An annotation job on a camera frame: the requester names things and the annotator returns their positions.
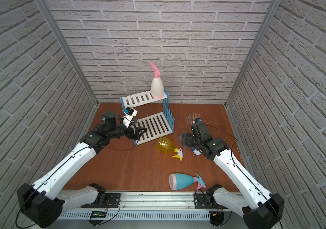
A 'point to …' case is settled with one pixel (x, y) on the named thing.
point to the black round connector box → (217, 217)
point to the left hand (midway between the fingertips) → (140, 118)
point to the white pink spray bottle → (157, 88)
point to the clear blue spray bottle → (196, 151)
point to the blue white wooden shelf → (153, 113)
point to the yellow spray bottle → (165, 143)
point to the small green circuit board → (98, 214)
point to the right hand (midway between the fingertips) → (187, 136)
